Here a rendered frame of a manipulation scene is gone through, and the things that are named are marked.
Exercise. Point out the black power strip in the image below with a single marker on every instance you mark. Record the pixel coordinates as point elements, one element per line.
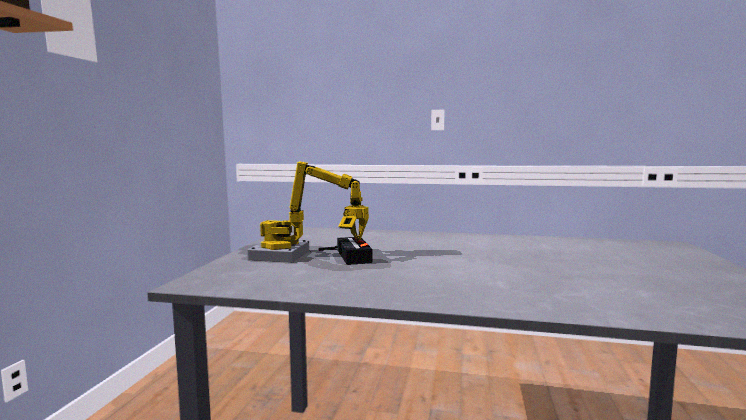
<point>352,250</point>

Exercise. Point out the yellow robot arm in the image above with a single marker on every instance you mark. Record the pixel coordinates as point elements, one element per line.
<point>276,231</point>

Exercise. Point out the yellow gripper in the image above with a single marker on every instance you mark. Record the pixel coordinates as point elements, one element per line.
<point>351,213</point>

